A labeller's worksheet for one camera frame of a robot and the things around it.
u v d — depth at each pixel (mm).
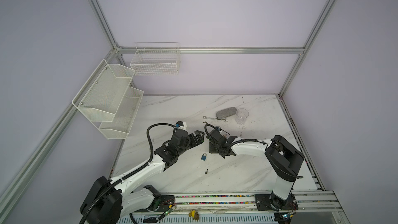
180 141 613
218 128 839
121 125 885
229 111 1065
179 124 746
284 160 478
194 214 688
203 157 882
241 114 1043
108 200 400
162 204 730
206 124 777
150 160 534
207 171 838
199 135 732
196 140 720
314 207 735
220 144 712
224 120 1071
